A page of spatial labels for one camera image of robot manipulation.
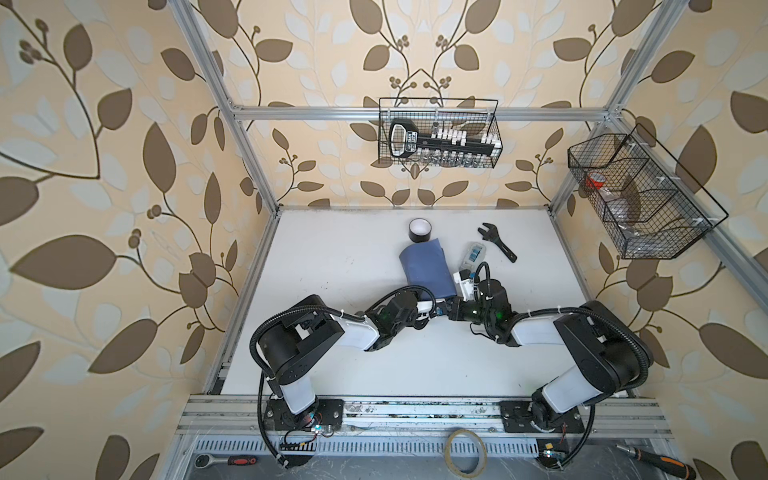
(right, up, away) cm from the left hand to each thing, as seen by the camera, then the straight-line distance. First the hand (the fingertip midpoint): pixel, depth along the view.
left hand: (422, 290), depth 90 cm
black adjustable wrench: (+29, +17, +22) cm, 40 cm away
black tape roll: (+1, +19, +22) cm, 29 cm away
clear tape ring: (+11, -34, -23) cm, 42 cm away
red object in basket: (+52, +33, -1) cm, 61 cm away
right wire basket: (+55, +24, -16) cm, 62 cm away
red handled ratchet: (-52, -36, -22) cm, 67 cm away
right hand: (+4, -5, -1) cm, 6 cm away
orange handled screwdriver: (+54, -35, -24) cm, 68 cm away
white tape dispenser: (+19, +10, +12) cm, 25 cm away
